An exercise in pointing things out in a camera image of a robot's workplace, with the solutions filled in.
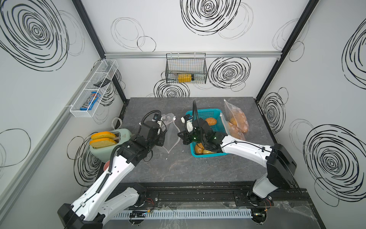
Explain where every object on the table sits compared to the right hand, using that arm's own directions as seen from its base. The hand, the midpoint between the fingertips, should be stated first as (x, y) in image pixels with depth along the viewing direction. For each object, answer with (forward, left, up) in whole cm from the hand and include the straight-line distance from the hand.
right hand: (178, 133), depth 78 cm
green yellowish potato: (-4, -16, -14) cm, 22 cm away
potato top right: (+19, -21, -14) cm, 32 cm away
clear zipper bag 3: (+4, +4, -6) cm, 8 cm away
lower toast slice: (-8, +39, +3) cm, 40 cm away
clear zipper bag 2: (+9, -33, -9) cm, 36 cm away
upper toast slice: (-4, +40, +4) cm, 41 cm away
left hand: (-1, +10, +5) cm, 11 cm away
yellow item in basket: (+31, -2, +14) cm, 34 cm away
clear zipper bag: (+22, -33, -4) cm, 40 cm away
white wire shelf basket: (+38, +49, +16) cm, 64 cm away
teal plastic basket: (+17, -27, -18) cm, 37 cm away
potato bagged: (+18, -40, -10) cm, 45 cm away
